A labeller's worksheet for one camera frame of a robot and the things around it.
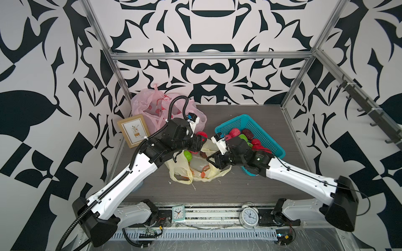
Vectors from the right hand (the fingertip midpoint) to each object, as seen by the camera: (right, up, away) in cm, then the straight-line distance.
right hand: (208, 155), depth 74 cm
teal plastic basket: (+26, +16, +28) cm, 41 cm away
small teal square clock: (-14, -27, 0) cm, 31 cm away
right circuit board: (+34, -36, -3) cm, 49 cm away
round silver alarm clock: (+18, -27, -3) cm, 33 cm away
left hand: (-4, +10, -3) cm, 11 cm away
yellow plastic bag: (-4, -11, +15) cm, 19 cm away
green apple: (+22, +7, +24) cm, 33 cm away
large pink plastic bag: (-40, +29, +46) cm, 67 cm away
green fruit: (-11, -3, +16) cm, 19 cm away
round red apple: (+29, +3, +20) cm, 36 cm away
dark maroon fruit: (+26, +8, +25) cm, 37 cm away
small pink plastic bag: (-20, +25, +34) cm, 47 cm away
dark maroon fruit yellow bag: (-2, -3, +16) cm, 16 cm away
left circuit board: (-25, -35, -3) cm, 43 cm away
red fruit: (-3, +10, -4) cm, 12 cm away
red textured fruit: (+31, 0, +17) cm, 36 cm away
